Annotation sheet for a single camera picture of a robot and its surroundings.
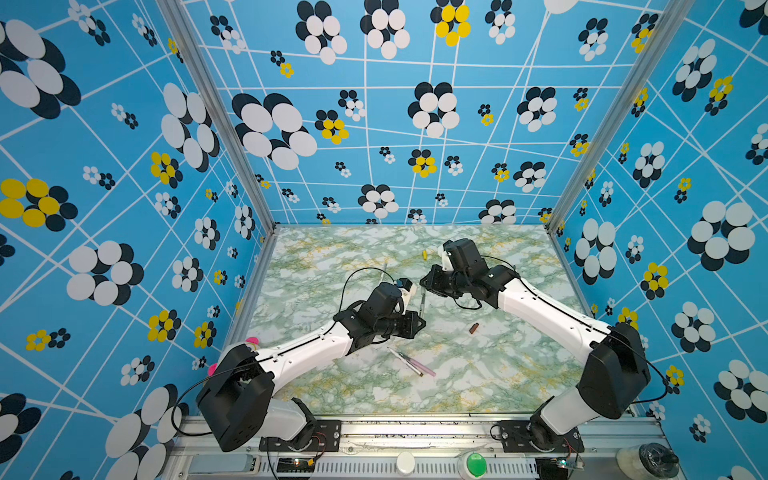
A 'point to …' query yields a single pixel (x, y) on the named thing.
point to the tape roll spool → (647, 461)
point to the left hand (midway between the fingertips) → (427, 323)
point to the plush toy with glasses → (253, 342)
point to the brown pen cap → (473, 328)
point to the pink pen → (418, 364)
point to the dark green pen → (422, 303)
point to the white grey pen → (406, 362)
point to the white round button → (405, 463)
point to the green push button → (472, 465)
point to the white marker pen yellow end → (385, 267)
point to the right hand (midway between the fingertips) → (421, 282)
